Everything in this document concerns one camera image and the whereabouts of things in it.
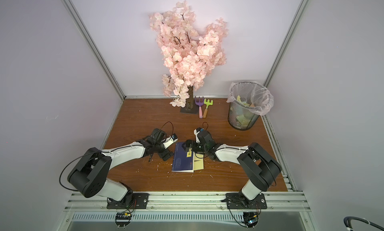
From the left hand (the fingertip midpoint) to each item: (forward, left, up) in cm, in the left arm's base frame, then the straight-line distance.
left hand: (169, 146), depth 92 cm
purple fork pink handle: (+36, -19, 0) cm, 41 cm away
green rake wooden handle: (+38, -25, -1) cm, 45 cm away
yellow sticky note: (-9, -19, 0) cm, 21 cm away
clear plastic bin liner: (+27, -54, +18) cm, 63 cm away
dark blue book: (-11, -9, +1) cm, 14 cm away
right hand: (0, -12, +5) cm, 14 cm away
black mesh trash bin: (+14, -45, +12) cm, 48 cm away
